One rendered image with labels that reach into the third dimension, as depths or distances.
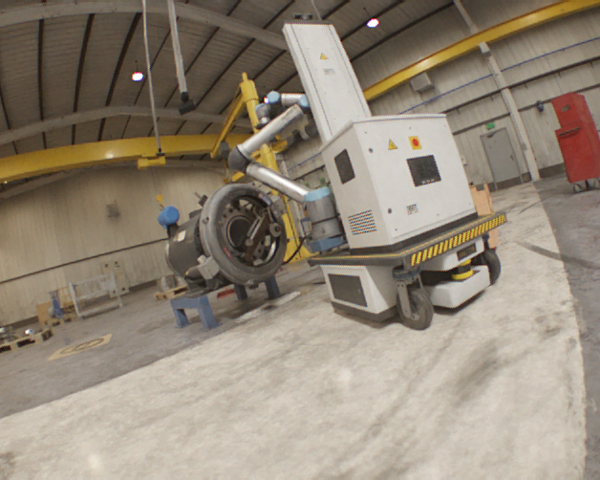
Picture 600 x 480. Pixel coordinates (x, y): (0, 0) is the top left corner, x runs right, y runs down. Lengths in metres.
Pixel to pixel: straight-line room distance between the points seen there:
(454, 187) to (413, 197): 0.26
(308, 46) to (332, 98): 0.39
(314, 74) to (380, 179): 0.86
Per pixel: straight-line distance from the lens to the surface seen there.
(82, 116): 13.91
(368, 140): 1.13
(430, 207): 1.23
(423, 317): 1.10
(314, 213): 1.56
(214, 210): 1.94
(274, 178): 1.82
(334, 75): 1.81
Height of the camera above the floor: 0.48
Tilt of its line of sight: 1 degrees down
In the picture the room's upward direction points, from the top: 16 degrees counter-clockwise
